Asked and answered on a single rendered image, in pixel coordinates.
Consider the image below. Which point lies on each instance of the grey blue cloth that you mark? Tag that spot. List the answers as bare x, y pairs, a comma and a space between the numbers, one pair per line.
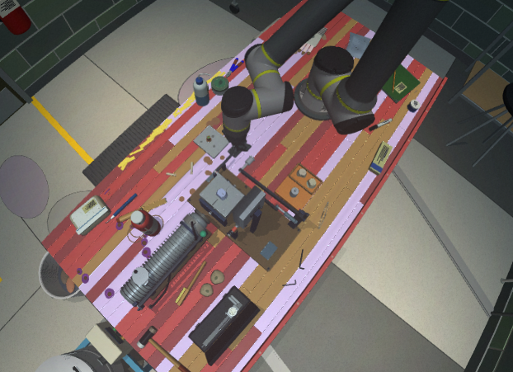
358, 43

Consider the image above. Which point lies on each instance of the black clamp lever bar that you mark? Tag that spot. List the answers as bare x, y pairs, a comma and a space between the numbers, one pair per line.
272, 194

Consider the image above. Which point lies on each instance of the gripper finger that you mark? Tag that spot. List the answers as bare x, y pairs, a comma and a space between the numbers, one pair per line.
245, 147
235, 150

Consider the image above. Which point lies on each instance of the cream box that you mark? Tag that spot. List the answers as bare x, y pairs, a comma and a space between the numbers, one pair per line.
102, 342

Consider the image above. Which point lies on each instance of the small grey metal piece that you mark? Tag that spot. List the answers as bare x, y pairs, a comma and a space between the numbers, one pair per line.
249, 161

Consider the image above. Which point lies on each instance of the white lidded box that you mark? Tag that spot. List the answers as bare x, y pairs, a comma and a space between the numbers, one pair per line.
89, 216

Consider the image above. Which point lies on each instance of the tan lump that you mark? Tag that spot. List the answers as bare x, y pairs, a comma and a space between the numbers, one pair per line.
217, 276
207, 290

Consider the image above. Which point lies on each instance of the blue yellow carton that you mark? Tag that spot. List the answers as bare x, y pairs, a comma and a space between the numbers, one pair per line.
381, 156

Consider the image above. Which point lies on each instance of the dark ribbed floor mat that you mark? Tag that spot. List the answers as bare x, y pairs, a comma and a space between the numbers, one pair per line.
132, 136

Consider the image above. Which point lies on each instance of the black open case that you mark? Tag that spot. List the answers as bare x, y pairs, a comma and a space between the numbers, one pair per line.
240, 322

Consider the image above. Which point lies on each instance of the red fire extinguisher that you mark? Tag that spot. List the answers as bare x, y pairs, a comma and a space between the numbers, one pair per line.
15, 11

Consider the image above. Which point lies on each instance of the black marker pen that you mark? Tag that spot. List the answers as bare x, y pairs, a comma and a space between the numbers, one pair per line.
378, 125

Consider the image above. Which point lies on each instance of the pale lilac knob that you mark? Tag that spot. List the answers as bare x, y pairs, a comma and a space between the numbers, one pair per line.
221, 193

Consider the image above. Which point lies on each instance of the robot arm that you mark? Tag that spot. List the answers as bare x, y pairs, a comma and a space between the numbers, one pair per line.
400, 27

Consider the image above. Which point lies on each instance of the dark metal shelf unit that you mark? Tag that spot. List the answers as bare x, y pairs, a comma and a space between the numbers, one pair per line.
497, 332

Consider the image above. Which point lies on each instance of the red can white cap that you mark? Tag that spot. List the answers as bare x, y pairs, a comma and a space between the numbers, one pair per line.
146, 224

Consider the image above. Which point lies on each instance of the green notebook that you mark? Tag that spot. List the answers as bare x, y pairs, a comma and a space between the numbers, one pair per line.
404, 78

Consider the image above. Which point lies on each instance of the blue bottle white cap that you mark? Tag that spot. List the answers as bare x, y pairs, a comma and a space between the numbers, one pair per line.
201, 92

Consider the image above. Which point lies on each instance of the green round tin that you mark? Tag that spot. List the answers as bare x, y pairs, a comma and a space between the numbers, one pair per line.
219, 84

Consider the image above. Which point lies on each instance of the metal frame wooden chair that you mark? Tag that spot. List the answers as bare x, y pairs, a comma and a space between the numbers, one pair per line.
485, 88

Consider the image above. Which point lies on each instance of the black hex key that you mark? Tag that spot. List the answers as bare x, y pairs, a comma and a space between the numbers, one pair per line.
301, 259
289, 284

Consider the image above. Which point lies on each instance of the pale work glove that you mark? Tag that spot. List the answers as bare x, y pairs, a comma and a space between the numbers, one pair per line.
313, 41

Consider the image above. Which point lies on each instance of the red ruler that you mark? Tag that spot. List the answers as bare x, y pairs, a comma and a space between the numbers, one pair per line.
188, 266

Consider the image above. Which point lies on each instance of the silver gauge tool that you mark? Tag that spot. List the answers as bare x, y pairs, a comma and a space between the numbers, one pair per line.
230, 312

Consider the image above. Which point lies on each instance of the ribbed silver cylinder machine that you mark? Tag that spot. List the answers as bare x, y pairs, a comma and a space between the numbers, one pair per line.
164, 260

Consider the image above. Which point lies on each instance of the blue pencil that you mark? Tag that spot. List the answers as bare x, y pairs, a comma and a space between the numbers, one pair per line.
122, 207

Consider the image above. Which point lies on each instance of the orange parts tray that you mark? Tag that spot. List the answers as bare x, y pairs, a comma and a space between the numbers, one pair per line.
288, 184

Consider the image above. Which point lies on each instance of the grey clamp block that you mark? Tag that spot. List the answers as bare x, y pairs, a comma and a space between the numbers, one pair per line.
248, 206

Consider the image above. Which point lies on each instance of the small pale screw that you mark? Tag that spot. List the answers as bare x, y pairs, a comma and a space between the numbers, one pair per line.
192, 168
170, 174

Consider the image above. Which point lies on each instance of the white drum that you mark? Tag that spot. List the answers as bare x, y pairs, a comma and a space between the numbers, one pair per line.
60, 364

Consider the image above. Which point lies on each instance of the blue grey small plate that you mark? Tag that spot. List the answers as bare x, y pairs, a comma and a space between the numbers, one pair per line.
269, 250

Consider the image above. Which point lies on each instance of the grey peg plate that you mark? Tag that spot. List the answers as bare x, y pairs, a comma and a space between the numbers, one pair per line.
216, 146

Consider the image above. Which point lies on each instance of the orange pencil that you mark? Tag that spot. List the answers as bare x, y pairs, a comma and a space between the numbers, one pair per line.
394, 80

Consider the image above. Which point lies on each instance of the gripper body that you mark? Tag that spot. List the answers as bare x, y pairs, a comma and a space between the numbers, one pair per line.
235, 137

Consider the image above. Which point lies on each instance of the grey mould block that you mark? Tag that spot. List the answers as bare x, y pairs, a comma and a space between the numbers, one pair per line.
212, 206

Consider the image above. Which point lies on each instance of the black head wooden mallet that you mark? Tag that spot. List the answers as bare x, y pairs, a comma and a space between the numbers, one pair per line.
147, 336

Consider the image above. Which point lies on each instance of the blue white tape roll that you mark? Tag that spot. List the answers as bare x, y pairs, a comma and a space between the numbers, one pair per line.
413, 105

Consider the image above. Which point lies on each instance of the brown mould base board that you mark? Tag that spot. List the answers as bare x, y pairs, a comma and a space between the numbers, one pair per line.
276, 236

